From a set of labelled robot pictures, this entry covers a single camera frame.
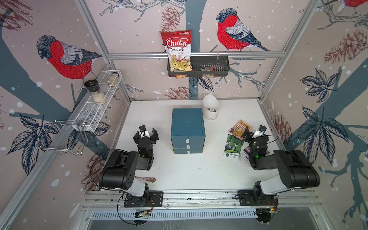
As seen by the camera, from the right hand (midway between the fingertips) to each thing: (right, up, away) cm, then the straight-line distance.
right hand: (253, 127), depth 90 cm
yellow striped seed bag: (-6, -3, +11) cm, 13 cm away
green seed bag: (-13, -13, +2) cm, 18 cm away
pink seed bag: (-5, -15, 0) cm, 16 cm away
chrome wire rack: (-94, 0, -31) cm, 99 cm away
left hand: (-68, +1, 0) cm, 68 cm away
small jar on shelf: (-89, +30, -5) cm, 94 cm away
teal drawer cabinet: (-42, -2, -16) cm, 45 cm away
